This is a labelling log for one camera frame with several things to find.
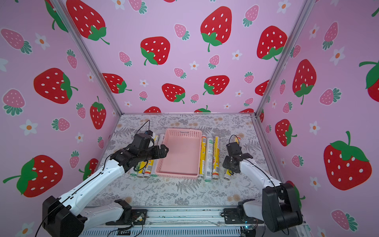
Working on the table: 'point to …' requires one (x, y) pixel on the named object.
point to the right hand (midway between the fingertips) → (233, 164)
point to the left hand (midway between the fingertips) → (164, 149)
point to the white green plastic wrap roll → (208, 159)
